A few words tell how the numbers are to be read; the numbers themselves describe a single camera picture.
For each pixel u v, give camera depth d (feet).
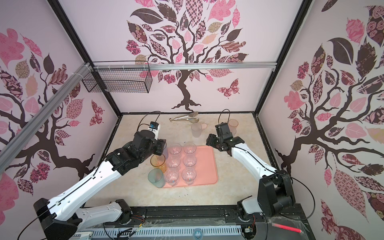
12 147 1.66
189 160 2.94
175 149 3.17
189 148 3.13
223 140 2.11
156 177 2.81
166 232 2.29
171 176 2.80
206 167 3.07
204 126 3.61
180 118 3.86
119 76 3.11
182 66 3.04
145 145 1.70
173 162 2.87
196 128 3.45
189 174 2.81
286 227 2.32
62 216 1.26
